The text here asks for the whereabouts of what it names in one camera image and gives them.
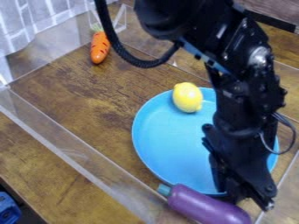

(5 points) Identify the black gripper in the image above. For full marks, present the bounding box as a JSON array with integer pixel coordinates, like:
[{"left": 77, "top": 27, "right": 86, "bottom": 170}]
[{"left": 201, "top": 115, "right": 279, "bottom": 212}]

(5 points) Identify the purple toy eggplant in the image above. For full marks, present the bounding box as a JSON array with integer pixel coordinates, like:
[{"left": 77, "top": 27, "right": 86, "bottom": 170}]
[{"left": 158, "top": 184, "right": 253, "bottom": 224}]

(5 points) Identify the blue round tray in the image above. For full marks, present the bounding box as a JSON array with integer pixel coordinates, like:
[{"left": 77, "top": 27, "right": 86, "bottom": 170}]
[{"left": 133, "top": 87, "right": 279, "bottom": 196}]

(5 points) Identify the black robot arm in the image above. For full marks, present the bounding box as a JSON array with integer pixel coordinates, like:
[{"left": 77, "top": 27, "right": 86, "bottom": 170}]
[{"left": 135, "top": 0, "right": 286, "bottom": 211}]

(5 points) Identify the yellow toy lemon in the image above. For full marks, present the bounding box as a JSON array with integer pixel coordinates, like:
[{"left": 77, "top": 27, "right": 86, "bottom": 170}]
[{"left": 173, "top": 82, "right": 203, "bottom": 113}]

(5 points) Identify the blue plastic object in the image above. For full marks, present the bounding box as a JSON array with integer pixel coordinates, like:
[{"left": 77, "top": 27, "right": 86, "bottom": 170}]
[{"left": 0, "top": 192, "right": 22, "bottom": 224}]

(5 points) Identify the orange toy carrot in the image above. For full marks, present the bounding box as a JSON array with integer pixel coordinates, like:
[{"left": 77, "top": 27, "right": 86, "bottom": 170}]
[{"left": 90, "top": 24, "right": 111, "bottom": 64}]

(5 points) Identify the white checkered curtain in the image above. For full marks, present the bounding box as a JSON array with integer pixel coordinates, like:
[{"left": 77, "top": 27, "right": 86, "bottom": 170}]
[{"left": 0, "top": 0, "right": 93, "bottom": 56}]

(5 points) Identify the thin black wire loop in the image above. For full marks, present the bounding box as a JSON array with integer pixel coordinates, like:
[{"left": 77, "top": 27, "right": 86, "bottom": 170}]
[{"left": 258, "top": 112, "right": 298, "bottom": 156}]

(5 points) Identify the clear acrylic enclosure wall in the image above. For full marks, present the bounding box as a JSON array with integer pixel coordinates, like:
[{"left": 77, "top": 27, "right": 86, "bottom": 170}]
[{"left": 0, "top": 87, "right": 197, "bottom": 224}]

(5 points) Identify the black braided cable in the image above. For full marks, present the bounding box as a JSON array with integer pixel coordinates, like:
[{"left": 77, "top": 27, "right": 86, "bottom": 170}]
[{"left": 94, "top": 0, "right": 183, "bottom": 69}]

